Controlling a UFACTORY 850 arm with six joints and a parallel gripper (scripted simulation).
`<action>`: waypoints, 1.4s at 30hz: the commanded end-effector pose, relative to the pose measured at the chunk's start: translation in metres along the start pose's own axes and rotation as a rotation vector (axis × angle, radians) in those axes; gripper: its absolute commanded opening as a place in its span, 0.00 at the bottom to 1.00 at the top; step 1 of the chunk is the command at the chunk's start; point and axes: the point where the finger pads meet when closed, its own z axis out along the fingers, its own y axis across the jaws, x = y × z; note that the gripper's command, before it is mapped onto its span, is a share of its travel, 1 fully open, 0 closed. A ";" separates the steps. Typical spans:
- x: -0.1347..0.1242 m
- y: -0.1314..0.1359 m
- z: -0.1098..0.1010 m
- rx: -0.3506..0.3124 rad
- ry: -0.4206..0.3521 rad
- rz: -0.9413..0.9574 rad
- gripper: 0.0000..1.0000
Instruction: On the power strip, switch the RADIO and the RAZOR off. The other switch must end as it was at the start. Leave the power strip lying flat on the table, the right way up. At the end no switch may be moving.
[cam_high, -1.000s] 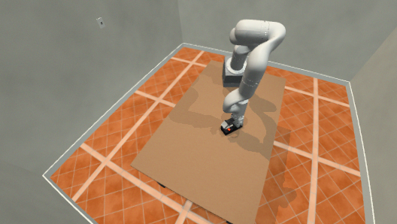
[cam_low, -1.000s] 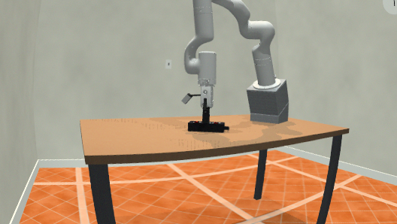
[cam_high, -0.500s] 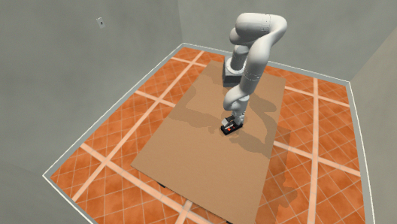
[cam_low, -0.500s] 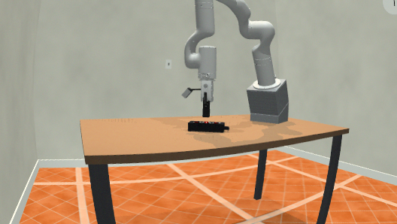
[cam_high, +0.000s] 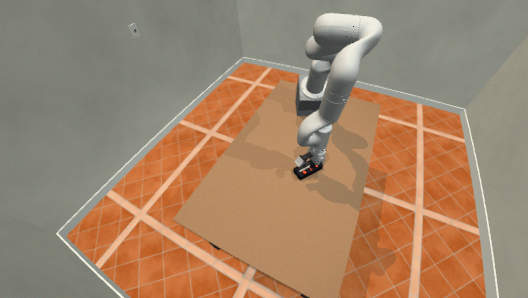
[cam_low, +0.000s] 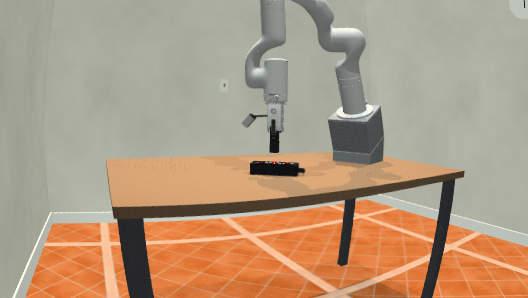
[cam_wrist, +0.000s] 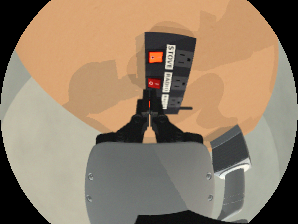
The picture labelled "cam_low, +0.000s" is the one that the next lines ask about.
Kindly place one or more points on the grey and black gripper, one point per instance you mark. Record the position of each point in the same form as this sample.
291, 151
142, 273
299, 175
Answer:
275, 122

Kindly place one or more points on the black power strip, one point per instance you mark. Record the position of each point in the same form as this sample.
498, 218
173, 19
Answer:
275, 168

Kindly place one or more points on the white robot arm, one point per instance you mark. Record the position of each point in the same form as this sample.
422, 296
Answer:
273, 78

